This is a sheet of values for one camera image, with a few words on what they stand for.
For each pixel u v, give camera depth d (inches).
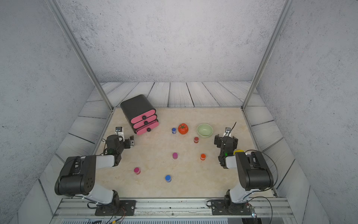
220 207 28.5
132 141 34.8
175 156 35.9
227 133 31.2
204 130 40.1
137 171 33.2
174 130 41.0
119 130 32.3
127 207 28.7
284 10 28.4
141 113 37.0
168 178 32.0
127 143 33.8
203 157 35.0
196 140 38.6
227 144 28.0
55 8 27.9
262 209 29.0
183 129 39.9
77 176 17.9
